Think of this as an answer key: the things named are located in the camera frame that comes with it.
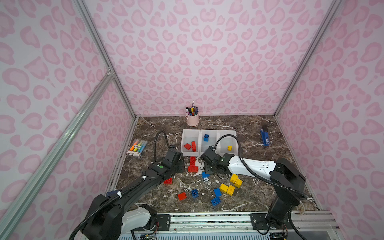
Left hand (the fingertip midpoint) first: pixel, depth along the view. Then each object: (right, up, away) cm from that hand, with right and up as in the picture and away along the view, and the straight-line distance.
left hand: (182, 162), depth 85 cm
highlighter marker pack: (-31, +7, +16) cm, 36 cm away
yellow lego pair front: (+26, -15, -2) cm, 30 cm away
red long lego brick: (+7, +5, +16) cm, 18 cm away
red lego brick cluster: (+6, -5, +6) cm, 10 cm away
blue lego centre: (+13, -9, +4) cm, 16 cm away
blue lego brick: (+15, +13, +18) cm, 27 cm away
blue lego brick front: (+8, -16, -5) cm, 18 cm away
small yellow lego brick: (+30, +6, +13) cm, 33 cm away
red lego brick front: (0, -18, -3) cm, 18 cm away
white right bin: (+29, +8, +16) cm, 34 cm away
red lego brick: (+2, +7, +16) cm, 18 cm away
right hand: (+16, -3, +3) cm, 16 cm away
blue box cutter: (+55, +13, +16) cm, 59 cm away
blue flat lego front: (+18, -20, -5) cm, 27 cm away
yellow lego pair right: (+30, -10, -1) cm, 31 cm away
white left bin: (+3, +14, +21) cm, 25 cm away
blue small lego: (+20, -16, -2) cm, 26 cm away
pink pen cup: (+5, +28, +22) cm, 36 cm away
